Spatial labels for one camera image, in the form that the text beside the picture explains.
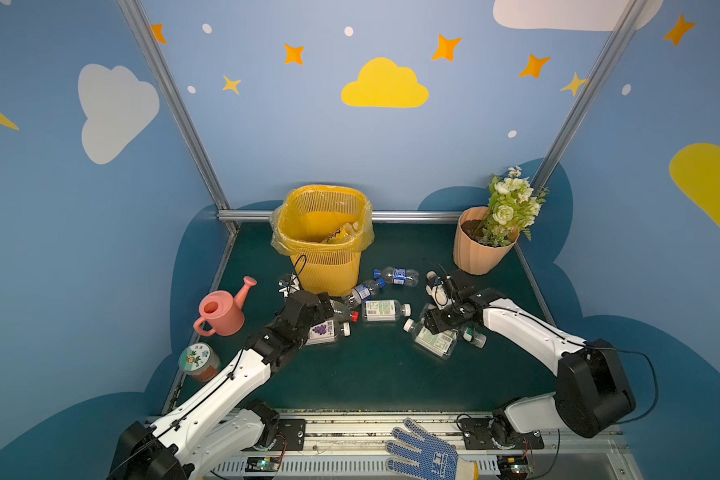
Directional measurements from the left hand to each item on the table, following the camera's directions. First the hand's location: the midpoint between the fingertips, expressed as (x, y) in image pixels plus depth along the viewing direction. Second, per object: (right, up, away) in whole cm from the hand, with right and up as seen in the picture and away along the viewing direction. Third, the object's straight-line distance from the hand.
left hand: (320, 300), depth 81 cm
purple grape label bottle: (-1, -11, +7) cm, 13 cm away
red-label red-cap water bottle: (+6, -5, +13) cm, 15 cm away
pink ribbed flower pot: (+48, +13, +18) cm, 53 cm away
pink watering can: (-29, -4, +3) cm, 29 cm away
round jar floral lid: (-32, -16, -3) cm, 36 cm away
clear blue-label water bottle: (+24, +5, +20) cm, 32 cm away
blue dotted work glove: (+30, -37, -10) cm, 48 cm away
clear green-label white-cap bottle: (+19, -5, +13) cm, 23 cm away
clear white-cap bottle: (+35, -14, +5) cm, 38 cm away
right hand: (+35, -6, +8) cm, 36 cm away
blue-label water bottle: (+12, +1, +15) cm, 20 cm away
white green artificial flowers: (+58, +28, +8) cm, 64 cm away
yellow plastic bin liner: (-2, +26, +18) cm, 31 cm away
